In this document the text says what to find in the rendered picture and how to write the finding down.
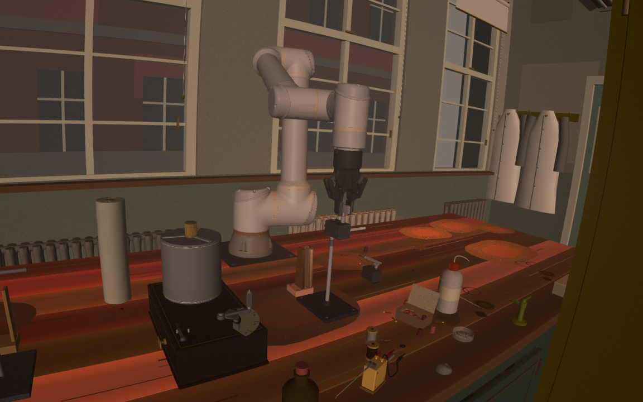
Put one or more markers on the pale dial plate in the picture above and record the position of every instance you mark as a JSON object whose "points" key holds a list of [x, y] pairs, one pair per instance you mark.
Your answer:
{"points": [[250, 325]]}

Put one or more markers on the cream roller blind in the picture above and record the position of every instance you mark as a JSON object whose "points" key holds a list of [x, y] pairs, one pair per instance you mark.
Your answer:
{"points": [[483, 14]]}

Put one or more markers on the large round cork mat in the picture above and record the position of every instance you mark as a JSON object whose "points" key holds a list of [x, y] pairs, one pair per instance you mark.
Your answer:
{"points": [[500, 251]]}

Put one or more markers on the wide cream frame window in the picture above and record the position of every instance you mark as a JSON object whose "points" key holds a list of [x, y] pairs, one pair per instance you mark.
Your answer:
{"points": [[90, 89]]}

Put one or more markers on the yellow brass device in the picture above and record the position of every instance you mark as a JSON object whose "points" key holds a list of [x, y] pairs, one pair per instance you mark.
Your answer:
{"points": [[374, 375]]}

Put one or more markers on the small grey radiator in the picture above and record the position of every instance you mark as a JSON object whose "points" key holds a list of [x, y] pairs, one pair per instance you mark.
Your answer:
{"points": [[466, 210]]}

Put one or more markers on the pale grey radiator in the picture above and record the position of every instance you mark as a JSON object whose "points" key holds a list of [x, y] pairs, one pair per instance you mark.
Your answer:
{"points": [[374, 215]]}

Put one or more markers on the small black clamp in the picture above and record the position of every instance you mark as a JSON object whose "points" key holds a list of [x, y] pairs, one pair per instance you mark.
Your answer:
{"points": [[372, 273]]}

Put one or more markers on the black boss head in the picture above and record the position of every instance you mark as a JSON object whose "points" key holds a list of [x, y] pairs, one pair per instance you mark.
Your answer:
{"points": [[337, 229]]}

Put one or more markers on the dark brown cupboard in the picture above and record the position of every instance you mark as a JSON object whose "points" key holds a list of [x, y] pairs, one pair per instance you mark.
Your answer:
{"points": [[628, 223]]}

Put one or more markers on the long grey radiator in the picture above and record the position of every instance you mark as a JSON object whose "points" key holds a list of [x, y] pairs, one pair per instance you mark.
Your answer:
{"points": [[42, 251]]}

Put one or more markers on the small white shell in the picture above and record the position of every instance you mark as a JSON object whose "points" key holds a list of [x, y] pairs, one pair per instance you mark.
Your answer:
{"points": [[444, 369]]}

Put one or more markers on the beige paper roll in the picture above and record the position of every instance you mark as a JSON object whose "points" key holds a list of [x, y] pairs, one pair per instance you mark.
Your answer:
{"points": [[113, 251]]}

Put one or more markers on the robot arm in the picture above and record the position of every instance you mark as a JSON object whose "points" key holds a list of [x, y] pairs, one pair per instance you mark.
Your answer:
{"points": [[293, 139]]}

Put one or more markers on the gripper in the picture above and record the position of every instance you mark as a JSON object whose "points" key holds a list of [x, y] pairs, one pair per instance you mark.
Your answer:
{"points": [[347, 162]]}

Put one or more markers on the grey speed lever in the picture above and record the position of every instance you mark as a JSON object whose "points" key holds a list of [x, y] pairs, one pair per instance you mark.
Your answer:
{"points": [[232, 317]]}

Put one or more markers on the black base rod stand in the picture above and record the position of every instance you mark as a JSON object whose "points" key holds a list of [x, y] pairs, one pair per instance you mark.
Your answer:
{"points": [[328, 307]]}

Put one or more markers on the small white dish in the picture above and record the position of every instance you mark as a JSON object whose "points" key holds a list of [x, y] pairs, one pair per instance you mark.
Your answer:
{"points": [[463, 334]]}

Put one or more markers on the small dark winding key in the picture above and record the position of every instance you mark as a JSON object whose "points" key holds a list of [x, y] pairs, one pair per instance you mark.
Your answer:
{"points": [[181, 334]]}

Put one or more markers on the white lab coat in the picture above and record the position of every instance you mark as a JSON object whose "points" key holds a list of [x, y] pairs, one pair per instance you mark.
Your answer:
{"points": [[539, 167], [504, 162]]}

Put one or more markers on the dark bottle red stopper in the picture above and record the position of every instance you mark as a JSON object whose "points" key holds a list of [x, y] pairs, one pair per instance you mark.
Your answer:
{"points": [[300, 388]]}

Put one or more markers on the grey upright pointer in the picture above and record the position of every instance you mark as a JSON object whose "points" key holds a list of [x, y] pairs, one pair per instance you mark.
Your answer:
{"points": [[249, 301]]}

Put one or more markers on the black drum base box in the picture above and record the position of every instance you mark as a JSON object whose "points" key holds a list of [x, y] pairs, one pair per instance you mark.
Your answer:
{"points": [[210, 352]]}

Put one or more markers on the small wooden rack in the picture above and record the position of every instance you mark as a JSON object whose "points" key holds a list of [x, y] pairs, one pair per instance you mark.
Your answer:
{"points": [[303, 271]]}

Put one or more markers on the open cardboard box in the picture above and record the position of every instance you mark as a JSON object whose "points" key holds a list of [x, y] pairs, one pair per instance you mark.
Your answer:
{"points": [[419, 304]]}

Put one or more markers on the tall cream frame window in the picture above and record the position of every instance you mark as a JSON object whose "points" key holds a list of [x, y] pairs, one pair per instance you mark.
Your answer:
{"points": [[469, 95]]}

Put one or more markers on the pale grey clamp screw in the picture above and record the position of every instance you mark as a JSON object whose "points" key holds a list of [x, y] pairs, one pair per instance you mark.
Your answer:
{"points": [[344, 210]]}

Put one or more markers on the green bench cabinet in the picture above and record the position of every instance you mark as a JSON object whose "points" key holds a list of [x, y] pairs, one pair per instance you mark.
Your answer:
{"points": [[500, 374]]}

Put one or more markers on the grey hanging coat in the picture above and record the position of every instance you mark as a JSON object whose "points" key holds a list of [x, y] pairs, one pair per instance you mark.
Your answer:
{"points": [[561, 145], [525, 139]]}

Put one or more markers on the white wash bottle red cap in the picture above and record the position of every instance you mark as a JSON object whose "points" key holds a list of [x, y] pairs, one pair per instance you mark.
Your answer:
{"points": [[449, 290]]}

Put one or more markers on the black flat sheet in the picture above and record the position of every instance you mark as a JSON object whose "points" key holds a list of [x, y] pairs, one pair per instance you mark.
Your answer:
{"points": [[254, 262]]}

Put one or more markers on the dark thread spool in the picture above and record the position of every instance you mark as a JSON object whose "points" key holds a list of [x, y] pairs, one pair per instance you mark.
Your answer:
{"points": [[373, 350]]}

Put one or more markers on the small green stand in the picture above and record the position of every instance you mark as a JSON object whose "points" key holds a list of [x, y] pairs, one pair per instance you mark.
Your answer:
{"points": [[520, 312]]}

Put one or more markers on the brown drum knob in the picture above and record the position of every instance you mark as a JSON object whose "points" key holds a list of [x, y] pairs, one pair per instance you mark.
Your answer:
{"points": [[190, 229]]}

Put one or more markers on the pale thread spool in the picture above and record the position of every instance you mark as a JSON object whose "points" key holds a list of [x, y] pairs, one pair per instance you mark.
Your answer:
{"points": [[372, 335]]}

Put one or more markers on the pale frame door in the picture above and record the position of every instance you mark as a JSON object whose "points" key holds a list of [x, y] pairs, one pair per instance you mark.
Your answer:
{"points": [[578, 167]]}

